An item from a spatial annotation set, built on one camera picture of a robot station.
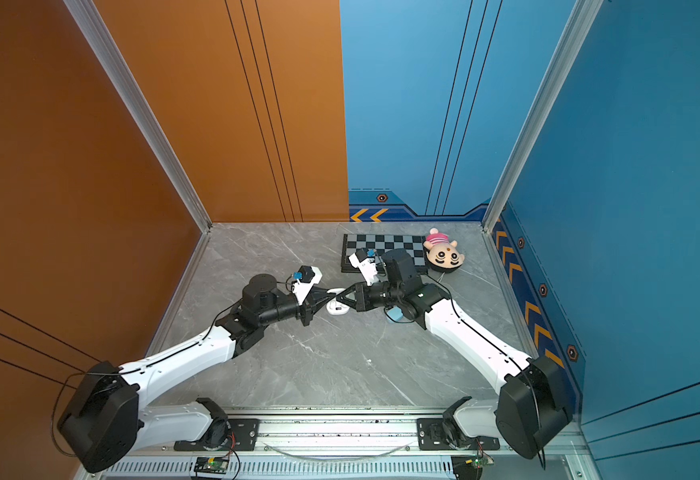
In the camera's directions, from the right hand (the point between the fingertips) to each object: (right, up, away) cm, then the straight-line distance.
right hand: (338, 298), depth 74 cm
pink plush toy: (+33, +11, +26) cm, 44 cm away
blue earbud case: (+17, -8, +21) cm, 28 cm away
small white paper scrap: (+8, -20, +12) cm, 25 cm away
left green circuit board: (-31, -40, -2) cm, 51 cm away
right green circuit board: (+34, -37, -4) cm, 51 cm away
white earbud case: (-1, -2, 0) cm, 2 cm away
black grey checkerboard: (+13, +15, +35) cm, 40 cm away
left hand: (-1, +1, +3) cm, 3 cm away
